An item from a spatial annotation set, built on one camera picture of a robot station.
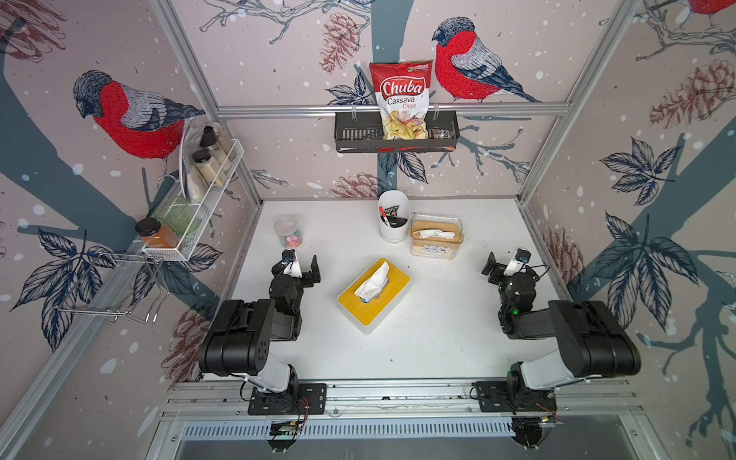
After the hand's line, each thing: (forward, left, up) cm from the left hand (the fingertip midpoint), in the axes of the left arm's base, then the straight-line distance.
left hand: (304, 251), depth 90 cm
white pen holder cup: (+20, -29, +4) cm, 36 cm away
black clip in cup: (+18, -29, -5) cm, 34 cm away
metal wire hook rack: (-24, +29, +24) cm, 45 cm away
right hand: (0, -65, -1) cm, 65 cm away
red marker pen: (+17, -26, -2) cm, 31 cm away
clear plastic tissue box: (+5, -43, -6) cm, 44 cm away
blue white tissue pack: (-14, -22, +2) cm, 26 cm away
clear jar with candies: (+11, +8, -5) cm, 15 cm away
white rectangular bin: (-20, -23, -11) cm, 32 cm away
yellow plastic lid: (-19, -21, -3) cm, 28 cm away
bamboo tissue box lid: (+15, -49, -6) cm, 51 cm away
